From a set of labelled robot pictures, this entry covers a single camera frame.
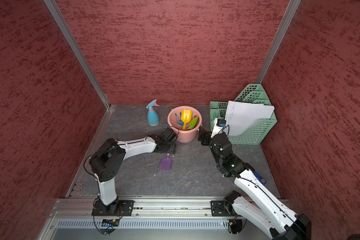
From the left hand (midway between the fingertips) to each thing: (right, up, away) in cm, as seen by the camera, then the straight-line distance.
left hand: (170, 150), depth 94 cm
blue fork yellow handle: (+7, +18, +5) cm, 20 cm away
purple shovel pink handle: (-2, -7, -4) cm, 9 cm away
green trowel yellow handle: (+15, +17, +1) cm, 23 cm away
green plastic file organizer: (+35, +27, +16) cm, 47 cm away
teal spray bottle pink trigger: (-13, +21, +9) cm, 27 cm away
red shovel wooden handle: (+17, +22, +2) cm, 27 cm away
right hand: (+20, +14, -20) cm, 32 cm away
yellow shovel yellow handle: (+11, +21, +3) cm, 24 cm away
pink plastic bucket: (+10, +10, -4) cm, 14 cm away
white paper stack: (+43, +22, -8) cm, 49 cm away
